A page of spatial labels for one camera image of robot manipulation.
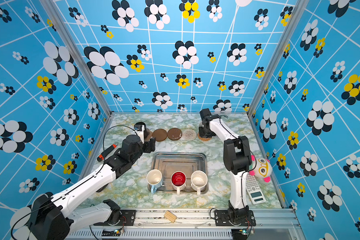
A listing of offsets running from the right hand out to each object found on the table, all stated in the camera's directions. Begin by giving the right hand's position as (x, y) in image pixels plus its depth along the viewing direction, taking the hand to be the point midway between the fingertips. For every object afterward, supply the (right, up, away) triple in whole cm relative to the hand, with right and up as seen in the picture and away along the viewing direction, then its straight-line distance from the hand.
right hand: (206, 135), depth 100 cm
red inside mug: (-18, -25, -15) cm, 34 cm away
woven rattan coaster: (-1, -3, +5) cm, 6 cm away
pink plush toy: (+28, -18, -17) cm, 38 cm away
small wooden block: (-22, -39, -26) cm, 52 cm away
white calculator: (+23, -29, -19) cm, 42 cm away
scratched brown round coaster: (-22, 0, +5) cm, 23 cm away
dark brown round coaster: (-32, 0, +5) cm, 32 cm away
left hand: (-34, 0, -19) cm, 39 cm away
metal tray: (-13, -18, -6) cm, 23 cm away
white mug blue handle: (-32, -24, -16) cm, 43 cm away
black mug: (-36, +6, -31) cm, 48 cm away
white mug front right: (-7, -26, -15) cm, 30 cm away
